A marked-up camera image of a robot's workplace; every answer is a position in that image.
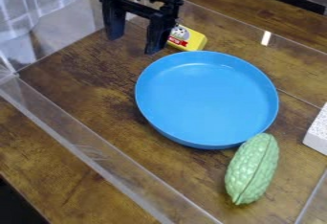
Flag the green bitter gourd toy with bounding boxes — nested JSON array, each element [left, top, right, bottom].
[[225, 133, 281, 205]]

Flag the white speckled sponge block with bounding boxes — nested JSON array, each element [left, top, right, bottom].
[[303, 102, 327, 156]]

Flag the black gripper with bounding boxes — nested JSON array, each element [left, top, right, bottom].
[[102, 0, 183, 55]]

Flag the clear acrylic enclosure wall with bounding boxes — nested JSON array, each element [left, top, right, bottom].
[[0, 0, 327, 224]]

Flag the blue round tray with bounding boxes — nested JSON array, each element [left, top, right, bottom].
[[134, 51, 279, 149]]

